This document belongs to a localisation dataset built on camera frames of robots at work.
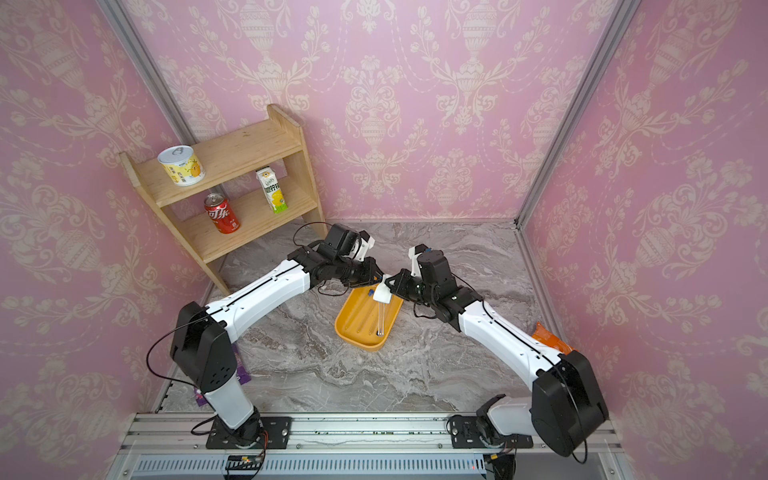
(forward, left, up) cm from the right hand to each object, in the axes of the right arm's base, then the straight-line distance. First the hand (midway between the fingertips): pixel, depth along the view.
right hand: (385, 281), depth 79 cm
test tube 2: (+3, +9, -20) cm, 22 cm away
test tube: (-9, +2, -5) cm, 10 cm away
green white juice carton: (+27, +32, +11) cm, 43 cm away
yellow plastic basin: (-6, +7, -20) cm, 22 cm away
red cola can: (+18, +45, +10) cm, 49 cm away
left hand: (+1, 0, -1) cm, 2 cm away
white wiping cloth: (-3, +1, -2) cm, 3 cm away
